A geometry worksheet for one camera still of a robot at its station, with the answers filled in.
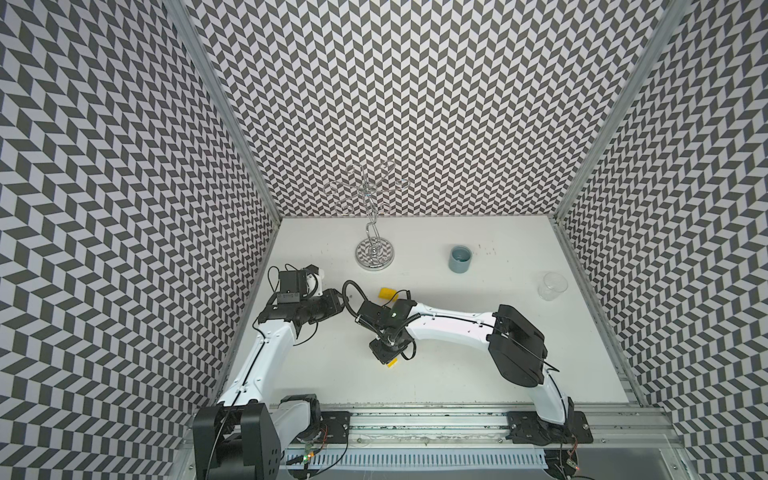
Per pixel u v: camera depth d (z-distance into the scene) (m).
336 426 0.72
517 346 0.47
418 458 0.69
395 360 0.73
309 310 0.68
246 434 0.39
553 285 0.93
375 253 1.06
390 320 0.61
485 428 0.75
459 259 1.02
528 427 0.73
